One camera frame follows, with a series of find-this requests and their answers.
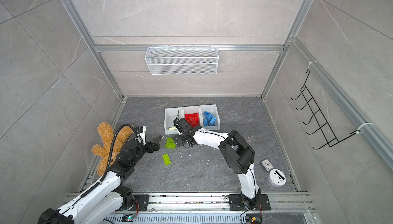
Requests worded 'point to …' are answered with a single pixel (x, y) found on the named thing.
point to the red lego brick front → (194, 121)
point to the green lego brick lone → (167, 159)
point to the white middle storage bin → (193, 109)
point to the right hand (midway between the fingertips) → (181, 136)
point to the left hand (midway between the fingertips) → (153, 132)
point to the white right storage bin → (213, 111)
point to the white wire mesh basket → (181, 60)
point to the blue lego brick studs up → (208, 115)
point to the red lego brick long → (194, 116)
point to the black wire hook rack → (330, 138)
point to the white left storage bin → (170, 115)
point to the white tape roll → (277, 178)
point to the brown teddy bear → (106, 133)
